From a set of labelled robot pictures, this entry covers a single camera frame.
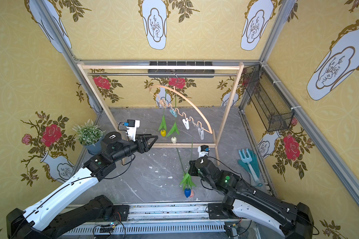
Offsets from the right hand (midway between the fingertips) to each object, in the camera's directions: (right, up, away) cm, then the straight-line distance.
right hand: (188, 165), depth 76 cm
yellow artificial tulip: (-15, +19, +14) cm, 28 cm away
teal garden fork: (+37, -1, +16) cm, 41 cm away
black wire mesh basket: (+48, +30, +7) cm, 57 cm away
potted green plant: (-56, +14, +10) cm, 59 cm away
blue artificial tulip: (-1, -12, +6) cm, 13 cm away
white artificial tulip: (-7, +18, +8) cm, 21 cm away
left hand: (-15, +15, -7) cm, 22 cm away
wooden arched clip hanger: (-7, +27, -3) cm, 28 cm away
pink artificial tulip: (+2, -15, -1) cm, 15 cm away
